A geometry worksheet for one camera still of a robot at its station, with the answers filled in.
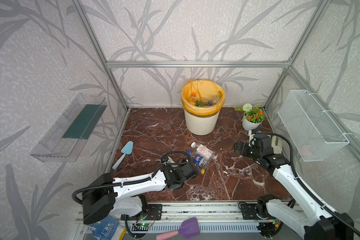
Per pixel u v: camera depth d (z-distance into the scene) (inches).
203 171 32.9
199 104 39.4
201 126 36.8
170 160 29.4
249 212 28.8
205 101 40.9
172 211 29.7
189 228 27.3
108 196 15.9
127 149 38.0
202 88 38.5
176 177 23.0
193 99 40.0
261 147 23.8
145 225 27.8
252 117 37.9
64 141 24.9
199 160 34.1
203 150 35.9
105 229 27.2
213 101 36.5
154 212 28.8
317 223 15.2
